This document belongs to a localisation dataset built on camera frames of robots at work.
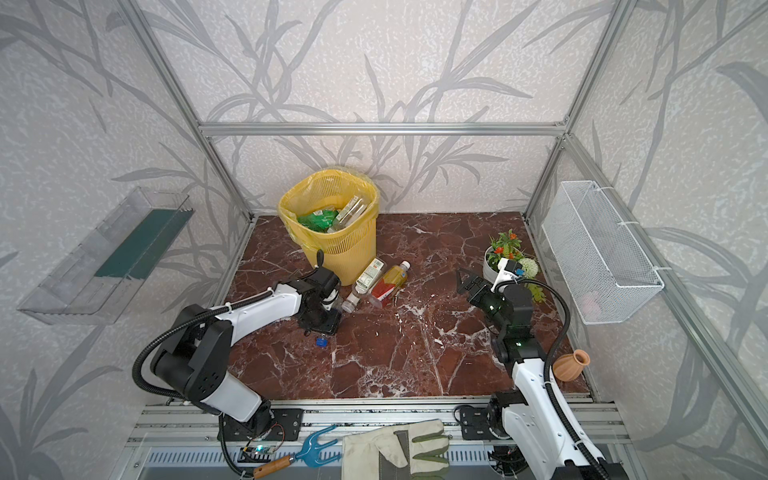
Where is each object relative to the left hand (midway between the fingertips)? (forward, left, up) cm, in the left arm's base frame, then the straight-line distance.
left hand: (333, 318), depth 90 cm
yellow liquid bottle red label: (+12, -18, +3) cm, 22 cm away
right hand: (+7, -38, +19) cm, 43 cm away
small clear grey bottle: (+25, -5, +21) cm, 33 cm away
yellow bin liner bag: (+38, +5, +18) cm, 42 cm away
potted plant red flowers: (+15, -51, +18) cm, 56 cm away
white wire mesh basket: (-3, -64, +33) cm, 72 cm away
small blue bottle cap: (-7, +2, -1) cm, 7 cm away
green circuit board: (-32, +13, -2) cm, 35 cm away
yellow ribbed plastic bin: (+13, -5, +16) cm, 21 cm away
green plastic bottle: (+23, +5, +19) cm, 30 cm away
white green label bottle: (+12, -9, +2) cm, 16 cm away
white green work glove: (-33, -23, 0) cm, 40 cm away
